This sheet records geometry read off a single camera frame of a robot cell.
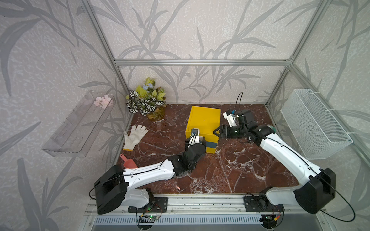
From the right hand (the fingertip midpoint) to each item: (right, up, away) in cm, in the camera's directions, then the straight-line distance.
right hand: (217, 131), depth 78 cm
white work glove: (-54, -4, +24) cm, 59 cm away
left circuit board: (-38, -44, -6) cm, 58 cm away
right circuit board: (+25, -45, -6) cm, 51 cm away
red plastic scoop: (-52, -21, +9) cm, 57 cm away
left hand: (-9, -4, +1) cm, 10 cm away
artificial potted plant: (-41, +18, +9) cm, 45 cm away
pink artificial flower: (-62, +16, -1) cm, 64 cm away
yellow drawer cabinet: (-5, +6, +4) cm, 9 cm away
